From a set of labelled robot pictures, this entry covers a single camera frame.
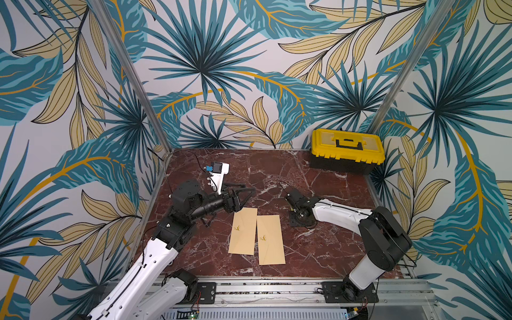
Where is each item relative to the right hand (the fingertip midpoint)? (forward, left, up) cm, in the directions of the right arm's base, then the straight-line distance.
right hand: (296, 220), depth 92 cm
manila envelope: (-12, +13, 0) cm, 17 cm away
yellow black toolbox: (+28, -27, +16) cm, 42 cm away
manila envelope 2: (-4, +24, 0) cm, 25 cm away
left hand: (-5, +21, +33) cm, 39 cm away
